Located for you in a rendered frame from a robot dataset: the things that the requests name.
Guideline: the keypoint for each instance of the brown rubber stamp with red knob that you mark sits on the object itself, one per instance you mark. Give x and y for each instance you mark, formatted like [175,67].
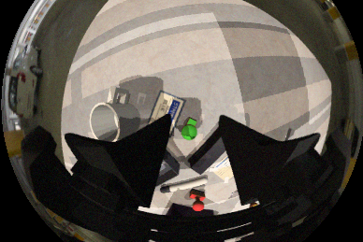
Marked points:
[199,197]

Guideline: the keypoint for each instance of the grey mug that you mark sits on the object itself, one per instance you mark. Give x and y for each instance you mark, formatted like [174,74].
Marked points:
[113,121]

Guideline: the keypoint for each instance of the brown rubber stamp with green top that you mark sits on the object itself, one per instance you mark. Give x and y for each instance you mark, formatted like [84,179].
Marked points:
[189,129]

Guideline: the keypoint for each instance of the pale yellow inspection card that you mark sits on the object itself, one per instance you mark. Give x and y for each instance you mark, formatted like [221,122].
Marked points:
[223,169]

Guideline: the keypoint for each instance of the grey cylinder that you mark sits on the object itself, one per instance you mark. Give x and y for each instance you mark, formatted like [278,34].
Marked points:
[184,185]

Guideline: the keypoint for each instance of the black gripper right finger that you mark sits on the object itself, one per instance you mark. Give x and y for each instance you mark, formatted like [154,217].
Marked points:
[256,160]

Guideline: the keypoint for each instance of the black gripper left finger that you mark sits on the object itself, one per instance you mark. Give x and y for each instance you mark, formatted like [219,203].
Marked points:
[135,159]

